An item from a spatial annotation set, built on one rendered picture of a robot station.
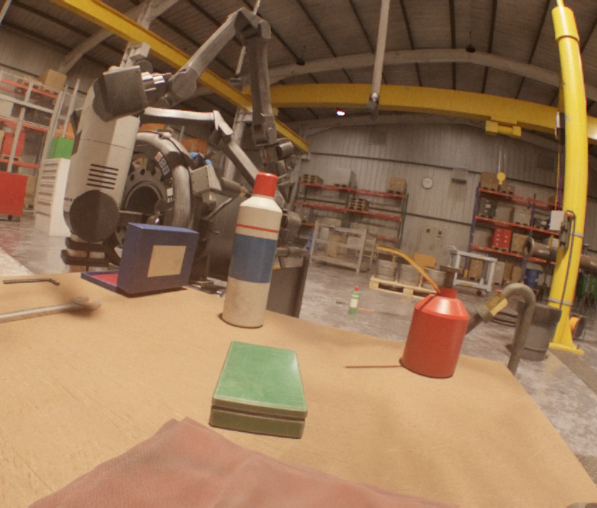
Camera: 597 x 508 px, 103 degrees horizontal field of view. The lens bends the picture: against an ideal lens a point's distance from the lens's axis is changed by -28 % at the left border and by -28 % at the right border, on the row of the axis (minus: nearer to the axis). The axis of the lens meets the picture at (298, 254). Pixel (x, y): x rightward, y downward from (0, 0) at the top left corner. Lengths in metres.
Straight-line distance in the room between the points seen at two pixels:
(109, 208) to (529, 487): 1.06
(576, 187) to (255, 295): 3.63
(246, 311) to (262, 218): 0.14
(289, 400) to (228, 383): 0.05
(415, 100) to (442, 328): 12.47
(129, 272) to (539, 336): 2.66
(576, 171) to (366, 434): 3.75
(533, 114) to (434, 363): 12.74
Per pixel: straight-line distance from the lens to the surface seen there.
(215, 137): 1.41
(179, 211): 1.37
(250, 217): 0.47
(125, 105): 0.90
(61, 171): 5.38
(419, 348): 0.44
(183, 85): 0.97
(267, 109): 1.16
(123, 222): 1.56
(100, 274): 0.70
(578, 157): 3.96
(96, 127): 1.03
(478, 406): 0.40
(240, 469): 0.20
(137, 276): 0.56
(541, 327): 2.77
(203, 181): 1.35
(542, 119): 13.10
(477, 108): 12.71
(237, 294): 0.48
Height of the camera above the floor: 0.62
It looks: 4 degrees down
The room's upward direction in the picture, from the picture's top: 10 degrees clockwise
